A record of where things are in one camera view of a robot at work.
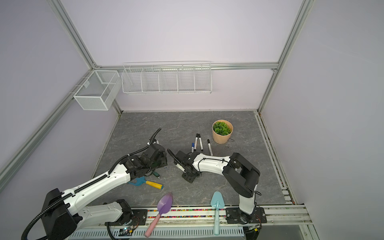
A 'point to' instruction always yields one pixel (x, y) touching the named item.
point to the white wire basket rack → (167, 77)
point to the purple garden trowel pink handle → (164, 206)
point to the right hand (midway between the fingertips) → (191, 175)
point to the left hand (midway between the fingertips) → (165, 160)
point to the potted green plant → (222, 130)
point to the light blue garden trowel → (217, 201)
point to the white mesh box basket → (98, 91)
